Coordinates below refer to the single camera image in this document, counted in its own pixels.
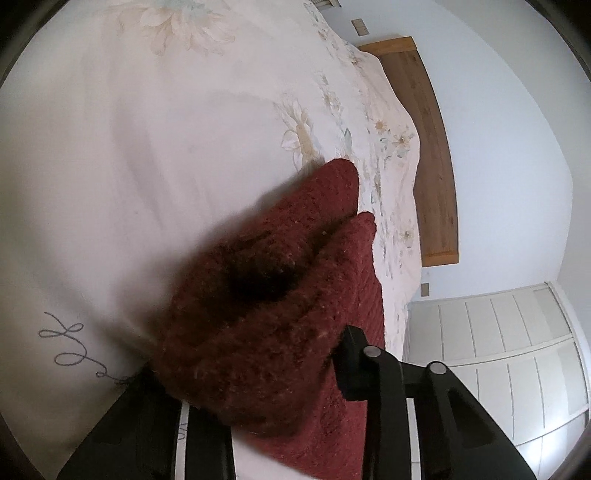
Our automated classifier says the left wall switch plate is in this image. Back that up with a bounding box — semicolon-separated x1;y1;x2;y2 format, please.
351;18;369;37

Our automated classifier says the dark red knit sweater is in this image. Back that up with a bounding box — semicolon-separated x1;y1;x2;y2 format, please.
152;159;385;479

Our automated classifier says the floral pink duvet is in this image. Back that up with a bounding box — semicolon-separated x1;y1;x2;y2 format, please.
1;1;421;479

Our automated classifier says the wooden headboard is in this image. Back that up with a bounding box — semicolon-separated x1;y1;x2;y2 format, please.
360;36;460;267

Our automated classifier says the white louvered wardrobe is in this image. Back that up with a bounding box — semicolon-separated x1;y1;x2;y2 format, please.
404;283;590;479

